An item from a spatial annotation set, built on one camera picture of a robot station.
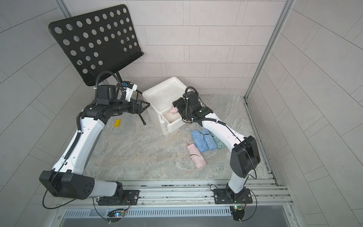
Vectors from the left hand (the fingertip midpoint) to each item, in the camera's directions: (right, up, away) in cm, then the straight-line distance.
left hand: (146, 101), depth 72 cm
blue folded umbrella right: (+35, -24, +17) cm, 46 cm away
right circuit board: (+46, -54, -4) cm, 71 cm away
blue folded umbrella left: (+29, -24, +17) cm, 41 cm away
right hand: (+13, -2, +8) cm, 15 cm away
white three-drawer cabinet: (+4, +3, +15) cm, 15 cm away
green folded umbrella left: (+41, -25, +14) cm, 50 cm away
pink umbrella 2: (+27, -32, +10) cm, 43 cm away
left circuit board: (-13, -54, -7) cm, 56 cm away
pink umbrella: (+13, -5, +5) cm, 15 cm away
